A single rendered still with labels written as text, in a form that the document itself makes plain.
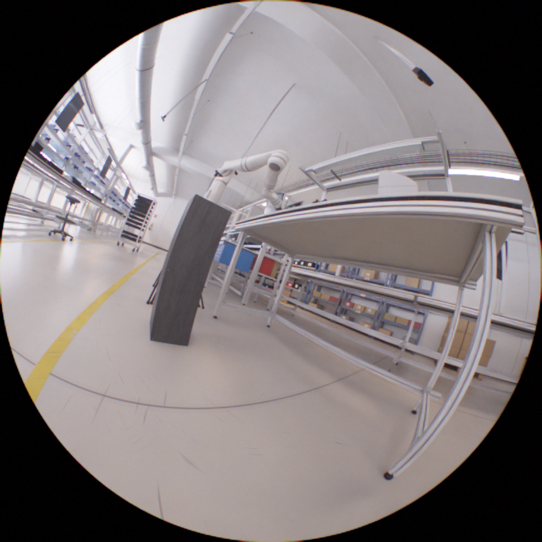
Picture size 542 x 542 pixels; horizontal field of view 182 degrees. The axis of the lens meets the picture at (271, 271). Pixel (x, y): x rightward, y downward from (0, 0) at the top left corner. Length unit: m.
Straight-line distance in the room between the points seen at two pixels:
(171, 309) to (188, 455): 0.72
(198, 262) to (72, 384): 0.85
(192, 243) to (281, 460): 1.02
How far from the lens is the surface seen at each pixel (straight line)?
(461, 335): 3.91
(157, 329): 1.04
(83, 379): 0.78
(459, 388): 0.67
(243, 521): 0.57
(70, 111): 3.54
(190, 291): 0.97
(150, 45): 3.90
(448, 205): 0.66
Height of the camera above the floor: 0.55
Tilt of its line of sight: 3 degrees up
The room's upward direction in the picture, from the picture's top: 19 degrees clockwise
